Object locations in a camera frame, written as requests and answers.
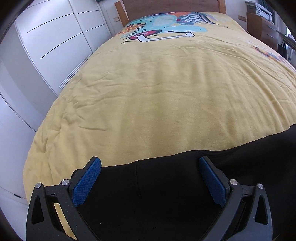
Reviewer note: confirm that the wooden headboard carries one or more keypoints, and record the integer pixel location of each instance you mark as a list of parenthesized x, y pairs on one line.
[(135, 9)]

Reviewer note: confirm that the brown wooden dresser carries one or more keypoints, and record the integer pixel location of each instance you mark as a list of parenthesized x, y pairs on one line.
[(263, 30)]

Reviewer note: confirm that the yellow printed bed cover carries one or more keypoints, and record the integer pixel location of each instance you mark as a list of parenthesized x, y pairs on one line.
[(166, 84)]

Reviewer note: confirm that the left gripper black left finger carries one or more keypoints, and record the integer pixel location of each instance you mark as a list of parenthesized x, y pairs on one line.
[(43, 222)]

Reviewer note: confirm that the black pants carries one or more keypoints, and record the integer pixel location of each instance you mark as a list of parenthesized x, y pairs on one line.
[(166, 198)]

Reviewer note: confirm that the white wardrobe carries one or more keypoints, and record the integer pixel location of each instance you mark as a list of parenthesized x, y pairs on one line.
[(43, 44)]

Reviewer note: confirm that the black bag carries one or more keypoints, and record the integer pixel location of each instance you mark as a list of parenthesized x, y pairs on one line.
[(281, 49)]

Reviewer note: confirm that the white box on dresser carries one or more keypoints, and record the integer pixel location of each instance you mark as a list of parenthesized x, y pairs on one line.
[(257, 9)]

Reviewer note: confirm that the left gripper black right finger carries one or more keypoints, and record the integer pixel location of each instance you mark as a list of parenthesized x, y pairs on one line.
[(245, 213)]

